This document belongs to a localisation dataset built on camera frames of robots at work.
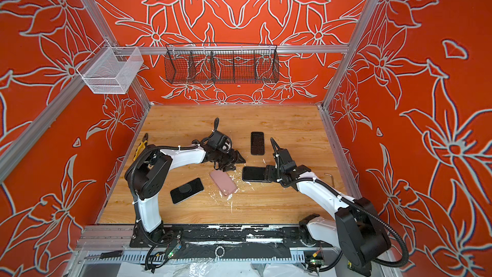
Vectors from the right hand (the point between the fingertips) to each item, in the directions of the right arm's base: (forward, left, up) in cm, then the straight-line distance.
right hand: (267, 172), depth 87 cm
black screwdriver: (-30, +60, -2) cm, 67 cm away
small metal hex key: (-1, -31, -4) cm, 31 cm away
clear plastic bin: (+42, +76, +29) cm, 91 cm away
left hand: (+5, +11, +1) cm, 12 cm away
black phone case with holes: (+1, +6, -4) cm, 7 cm away
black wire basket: (+51, +22, +26) cm, 61 cm away
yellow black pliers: (+17, +66, -2) cm, 68 cm away
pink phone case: (-3, +21, -3) cm, 21 cm away
